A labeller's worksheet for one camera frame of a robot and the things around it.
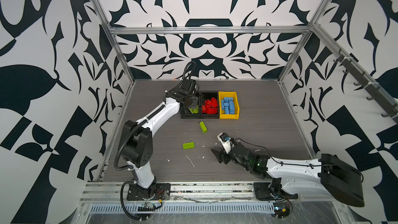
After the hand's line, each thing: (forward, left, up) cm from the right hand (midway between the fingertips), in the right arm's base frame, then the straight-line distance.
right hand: (217, 145), depth 80 cm
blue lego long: (+28, -9, -5) cm, 30 cm away
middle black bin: (+42, +5, -11) cm, 43 cm away
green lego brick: (+24, +12, -5) cm, 27 cm away
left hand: (+24, +13, +9) cm, 29 cm away
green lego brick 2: (+14, +7, -6) cm, 16 cm away
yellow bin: (+36, -13, -3) cm, 38 cm away
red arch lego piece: (+27, +2, -5) cm, 28 cm away
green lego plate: (+3, +16, -8) cm, 18 cm away
